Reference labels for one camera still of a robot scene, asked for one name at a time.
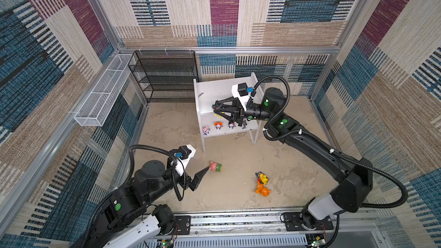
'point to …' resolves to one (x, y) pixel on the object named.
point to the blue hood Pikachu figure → (262, 178)
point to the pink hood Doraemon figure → (206, 130)
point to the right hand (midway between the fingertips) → (215, 108)
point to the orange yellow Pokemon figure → (260, 189)
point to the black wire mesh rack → (166, 76)
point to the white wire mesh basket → (92, 111)
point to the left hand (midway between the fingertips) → (198, 156)
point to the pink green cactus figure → (216, 166)
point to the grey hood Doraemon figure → (244, 123)
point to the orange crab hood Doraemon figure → (218, 125)
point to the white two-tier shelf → (207, 90)
